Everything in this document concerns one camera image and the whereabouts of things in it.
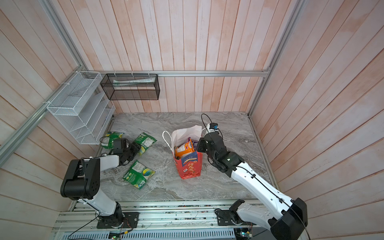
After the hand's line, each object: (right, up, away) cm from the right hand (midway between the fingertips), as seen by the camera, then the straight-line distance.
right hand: (199, 138), depth 76 cm
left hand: (-38, -9, +21) cm, 45 cm away
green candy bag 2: (-37, -3, +25) cm, 44 cm away
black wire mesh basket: (-46, +35, +28) cm, 64 cm away
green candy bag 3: (-36, -22, +10) cm, 43 cm away
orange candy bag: (-8, -7, +6) cm, 12 cm away
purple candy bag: (-2, -3, +11) cm, 12 cm away
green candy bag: (-62, -4, +25) cm, 66 cm away
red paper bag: (-5, -16, +4) cm, 17 cm away
